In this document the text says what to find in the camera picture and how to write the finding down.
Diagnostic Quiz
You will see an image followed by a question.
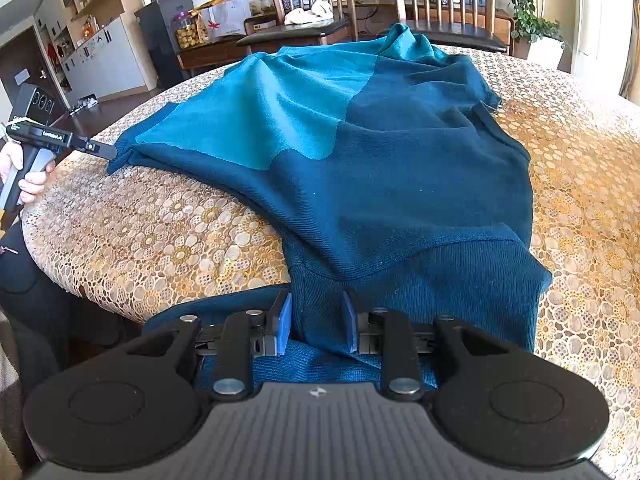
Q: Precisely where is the wooden chair black seat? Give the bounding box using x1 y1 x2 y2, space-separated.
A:
387 0 511 56
236 0 358 56

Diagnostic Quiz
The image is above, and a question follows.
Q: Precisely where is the teal two-tone knit sweater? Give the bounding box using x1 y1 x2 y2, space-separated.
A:
106 22 553 396

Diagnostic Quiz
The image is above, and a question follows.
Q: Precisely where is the black cabinet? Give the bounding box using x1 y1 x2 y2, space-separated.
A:
134 0 196 88

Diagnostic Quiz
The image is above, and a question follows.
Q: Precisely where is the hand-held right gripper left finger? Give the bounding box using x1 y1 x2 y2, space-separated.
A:
127 292 293 402

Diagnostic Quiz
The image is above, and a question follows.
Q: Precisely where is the person's leg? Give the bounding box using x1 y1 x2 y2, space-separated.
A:
0 220 126 391

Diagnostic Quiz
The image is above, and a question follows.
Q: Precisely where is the white tower air conditioner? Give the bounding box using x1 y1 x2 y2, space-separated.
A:
570 0 626 96

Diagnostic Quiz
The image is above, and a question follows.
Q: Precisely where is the white crumpled cloth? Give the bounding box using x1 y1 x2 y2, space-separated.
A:
284 0 335 26

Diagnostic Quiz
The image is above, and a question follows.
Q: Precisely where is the cardboard box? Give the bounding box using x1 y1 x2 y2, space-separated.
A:
243 14 278 36

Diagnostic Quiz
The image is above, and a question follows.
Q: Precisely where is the person's left hand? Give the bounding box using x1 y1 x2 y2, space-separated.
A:
0 145 56 206

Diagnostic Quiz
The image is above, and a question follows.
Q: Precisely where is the clear snack jar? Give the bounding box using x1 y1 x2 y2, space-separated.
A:
172 12 201 51

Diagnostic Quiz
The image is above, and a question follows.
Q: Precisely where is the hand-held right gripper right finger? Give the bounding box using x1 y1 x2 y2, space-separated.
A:
341 291 511 402

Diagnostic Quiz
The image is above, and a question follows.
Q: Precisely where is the grey gift bag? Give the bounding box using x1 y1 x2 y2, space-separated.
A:
207 0 253 41

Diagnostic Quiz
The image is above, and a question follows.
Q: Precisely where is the potted green plant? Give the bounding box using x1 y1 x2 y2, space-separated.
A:
495 0 566 71

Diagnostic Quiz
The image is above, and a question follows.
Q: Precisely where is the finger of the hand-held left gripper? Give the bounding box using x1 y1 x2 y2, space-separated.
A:
71 135 119 161

